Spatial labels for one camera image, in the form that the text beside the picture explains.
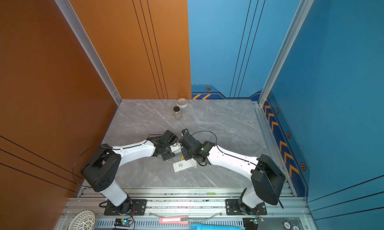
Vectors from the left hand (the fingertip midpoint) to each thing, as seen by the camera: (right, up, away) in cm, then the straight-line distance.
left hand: (169, 148), depth 93 cm
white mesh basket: (-36, -28, -24) cm, 52 cm away
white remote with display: (+6, +3, -11) cm, 13 cm away
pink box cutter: (+11, -28, -24) cm, 38 cm away
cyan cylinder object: (+19, -29, -26) cm, 44 cm away
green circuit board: (-18, -30, -22) cm, 42 cm away
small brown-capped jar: (+3, +23, +10) cm, 25 cm away
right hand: (+11, +2, -11) cm, 15 cm away
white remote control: (+10, -8, -7) cm, 14 cm away
